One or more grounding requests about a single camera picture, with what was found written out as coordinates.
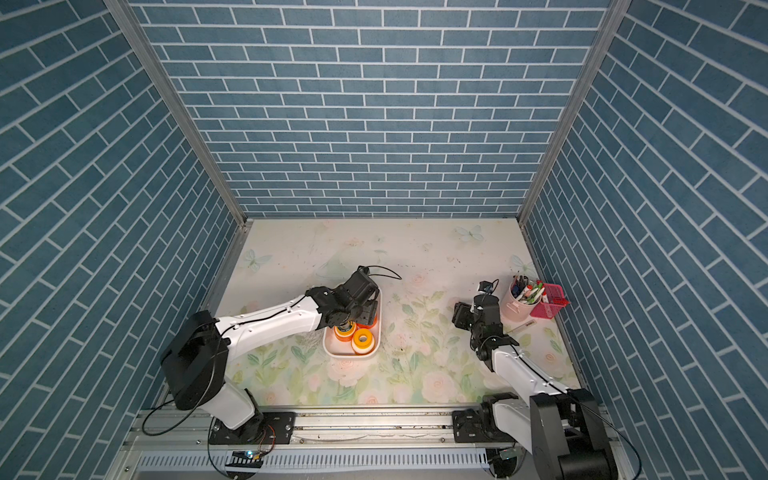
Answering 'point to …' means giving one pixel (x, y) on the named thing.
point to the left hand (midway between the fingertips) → (372, 310)
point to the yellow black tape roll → (345, 335)
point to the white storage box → (344, 349)
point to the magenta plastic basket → (555, 294)
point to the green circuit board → (245, 458)
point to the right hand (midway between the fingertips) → (466, 307)
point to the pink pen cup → (514, 310)
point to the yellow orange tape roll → (363, 341)
